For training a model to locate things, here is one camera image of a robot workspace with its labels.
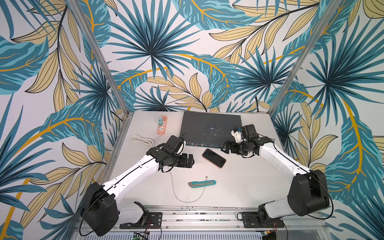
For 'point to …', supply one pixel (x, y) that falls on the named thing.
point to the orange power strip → (162, 121)
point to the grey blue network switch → (208, 129)
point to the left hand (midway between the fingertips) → (186, 163)
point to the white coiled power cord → (146, 141)
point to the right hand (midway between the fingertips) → (220, 152)
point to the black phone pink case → (214, 158)
